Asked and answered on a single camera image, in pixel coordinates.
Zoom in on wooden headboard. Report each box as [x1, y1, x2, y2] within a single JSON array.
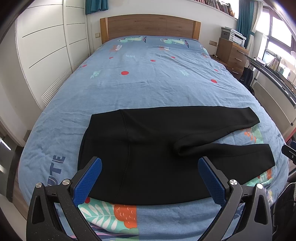
[[100, 14, 201, 44]]

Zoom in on white wardrobe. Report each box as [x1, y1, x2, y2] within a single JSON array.
[[15, 0, 90, 109]]

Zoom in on black pants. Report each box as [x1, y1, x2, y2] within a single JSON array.
[[78, 106, 275, 205]]

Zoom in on row of books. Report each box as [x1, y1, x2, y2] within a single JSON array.
[[195, 0, 235, 17]]

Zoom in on teal curtain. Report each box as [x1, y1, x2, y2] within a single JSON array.
[[85, 0, 108, 15], [237, 0, 263, 48]]

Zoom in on teal curtain left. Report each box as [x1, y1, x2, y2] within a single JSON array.
[[85, 0, 108, 15]]

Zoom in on dark blue bag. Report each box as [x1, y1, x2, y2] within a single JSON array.
[[239, 64, 254, 87]]

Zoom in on white printer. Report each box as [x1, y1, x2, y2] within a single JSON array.
[[221, 27, 246, 47]]

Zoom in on wooden drawer chest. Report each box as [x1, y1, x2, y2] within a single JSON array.
[[216, 38, 249, 79]]

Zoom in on long desk with rail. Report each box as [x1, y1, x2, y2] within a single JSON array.
[[245, 54, 295, 108]]

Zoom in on teal curtain right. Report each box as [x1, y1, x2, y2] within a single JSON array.
[[237, 0, 263, 48]]

